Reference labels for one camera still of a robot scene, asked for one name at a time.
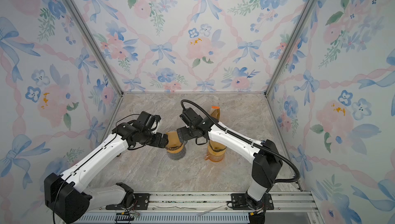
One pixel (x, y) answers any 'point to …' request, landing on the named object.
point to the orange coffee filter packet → (216, 114)
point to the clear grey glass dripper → (174, 142)
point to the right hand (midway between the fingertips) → (186, 131)
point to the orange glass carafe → (216, 149)
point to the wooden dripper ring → (174, 149)
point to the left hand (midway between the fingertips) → (161, 139)
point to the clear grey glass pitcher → (178, 155)
